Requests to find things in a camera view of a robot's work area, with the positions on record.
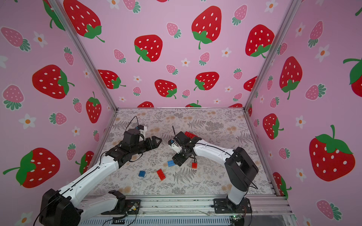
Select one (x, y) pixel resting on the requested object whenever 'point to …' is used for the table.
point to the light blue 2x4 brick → (170, 163)
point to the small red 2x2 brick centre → (194, 165)
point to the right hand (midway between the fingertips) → (181, 156)
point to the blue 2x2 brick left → (142, 173)
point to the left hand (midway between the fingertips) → (158, 141)
